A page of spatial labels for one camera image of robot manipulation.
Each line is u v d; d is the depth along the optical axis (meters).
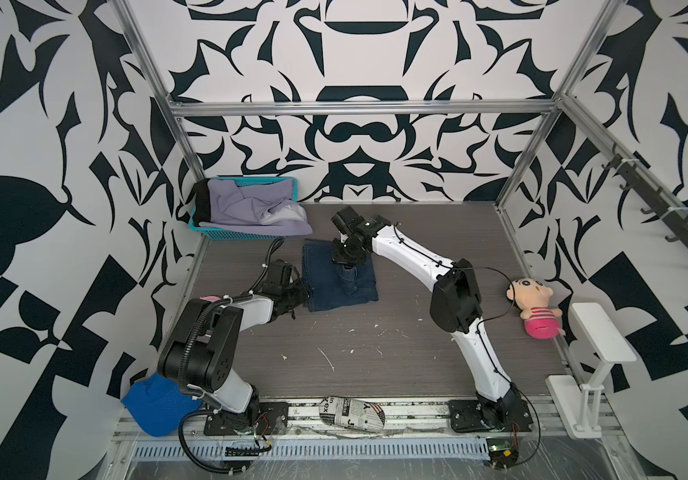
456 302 0.57
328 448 0.68
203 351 0.46
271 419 0.74
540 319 0.85
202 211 1.02
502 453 0.71
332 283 0.96
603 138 0.75
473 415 0.74
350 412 0.73
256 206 1.11
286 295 0.81
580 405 0.70
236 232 1.05
